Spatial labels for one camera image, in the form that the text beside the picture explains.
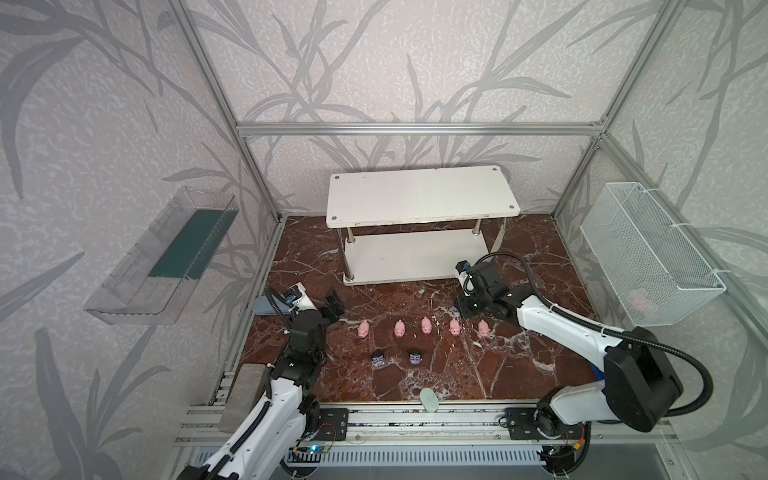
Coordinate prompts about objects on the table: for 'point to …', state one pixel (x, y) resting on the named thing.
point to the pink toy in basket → (640, 299)
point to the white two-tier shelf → (406, 196)
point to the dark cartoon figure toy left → (378, 358)
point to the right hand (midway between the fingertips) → (457, 292)
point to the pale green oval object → (429, 400)
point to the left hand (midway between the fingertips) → (327, 284)
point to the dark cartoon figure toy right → (415, 358)
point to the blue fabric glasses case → (264, 305)
